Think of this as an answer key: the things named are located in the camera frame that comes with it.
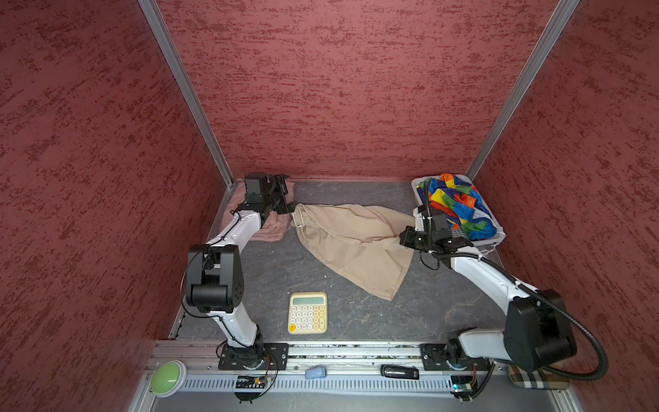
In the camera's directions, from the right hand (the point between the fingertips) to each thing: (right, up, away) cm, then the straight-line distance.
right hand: (398, 238), depth 88 cm
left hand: (-36, +19, +3) cm, 41 cm away
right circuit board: (+14, -39, -17) cm, 45 cm away
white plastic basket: (+38, +1, +4) cm, 38 cm away
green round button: (-69, -36, -19) cm, 80 cm away
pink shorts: (-47, +3, +15) cm, 50 cm away
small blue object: (-27, -35, -18) cm, 48 cm away
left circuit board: (-47, -39, -16) cm, 63 cm away
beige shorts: (-12, -3, +6) cm, 14 cm away
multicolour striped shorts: (+26, +12, +7) cm, 30 cm away
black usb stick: (-2, -39, -12) cm, 41 cm away
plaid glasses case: (+35, -36, -20) cm, 54 cm away
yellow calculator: (-31, -23, -7) cm, 39 cm away
